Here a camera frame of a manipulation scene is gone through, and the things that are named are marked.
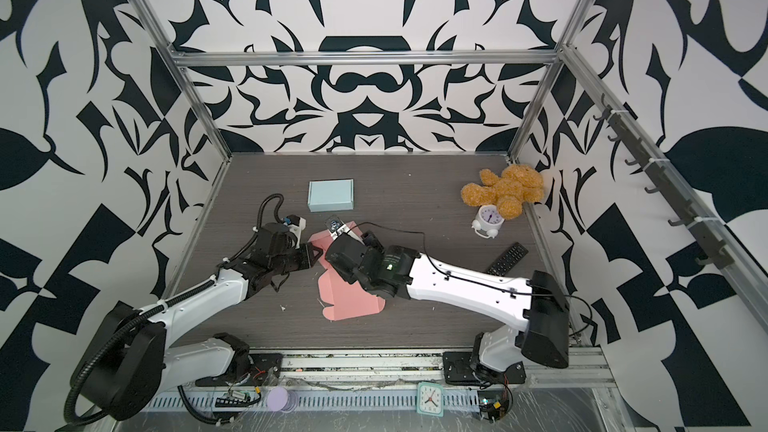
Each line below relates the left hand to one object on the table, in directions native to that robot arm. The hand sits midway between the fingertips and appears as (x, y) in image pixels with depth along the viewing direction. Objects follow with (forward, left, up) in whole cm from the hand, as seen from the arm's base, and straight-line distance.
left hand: (324, 246), depth 86 cm
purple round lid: (-35, +6, 0) cm, 36 cm away
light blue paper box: (+21, 0, -4) cm, 21 cm away
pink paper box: (-14, -7, -2) cm, 16 cm away
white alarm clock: (+11, -51, -6) cm, 53 cm away
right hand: (-6, -9, +12) cm, 16 cm away
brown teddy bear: (+22, -63, -1) cm, 66 cm away
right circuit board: (-37, -42, -9) cm, 57 cm away
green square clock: (-36, -26, -6) cm, 45 cm away
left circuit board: (-34, +20, -11) cm, 41 cm away
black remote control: (-1, -55, -7) cm, 56 cm away
